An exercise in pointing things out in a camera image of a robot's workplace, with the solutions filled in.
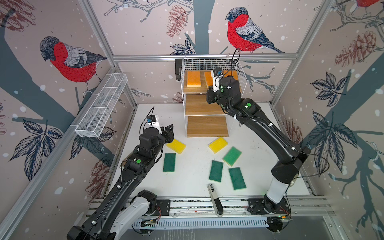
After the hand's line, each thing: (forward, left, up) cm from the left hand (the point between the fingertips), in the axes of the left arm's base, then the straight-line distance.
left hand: (168, 126), depth 71 cm
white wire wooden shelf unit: (+25, -19, -26) cm, 40 cm away
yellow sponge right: (+5, -28, -29) cm, 41 cm away
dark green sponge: (-7, +3, -27) cm, 29 cm away
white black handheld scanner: (-29, -23, -24) cm, 44 cm away
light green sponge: (-3, -36, -27) cm, 45 cm away
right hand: (+13, -18, +12) cm, 25 cm away
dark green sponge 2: (-12, -25, -28) cm, 40 cm away
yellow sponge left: (+5, -1, -30) cm, 30 cm away
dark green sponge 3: (-17, -36, -27) cm, 49 cm away
